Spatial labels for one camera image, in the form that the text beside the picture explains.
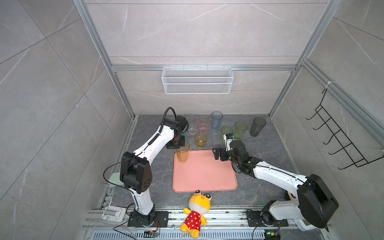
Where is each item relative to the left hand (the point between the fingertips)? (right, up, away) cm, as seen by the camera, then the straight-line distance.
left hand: (177, 143), depth 86 cm
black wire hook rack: (+76, -3, -27) cm, 81 cm away
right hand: (+24, -2, +1) cm, 24 cm away
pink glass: (+17, +11, +24) cm, 32 cm away
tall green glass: (+40, +8, +10) cm, 42 cm away
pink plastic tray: (+14, -19, +7) cm, 24 cm away
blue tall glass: (+25, +16, +17) cm, 35 cm away
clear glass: (+8, +7, +19) cm, 22 cm away
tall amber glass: (+3, -4, -5) cm, 7 cm away
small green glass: (+32, +8, +17) cm, 37 cm away
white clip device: (-30, -34, -13) cm, 47 cm away
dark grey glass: (+53, +12, +13) cm, 56 cm away
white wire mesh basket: (+12, +42, +14) cm, 46 cm away
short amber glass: (+14, +1, +16) cm, 21 cm away
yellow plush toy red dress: (+13, -28, -15) cm, 34 cm away
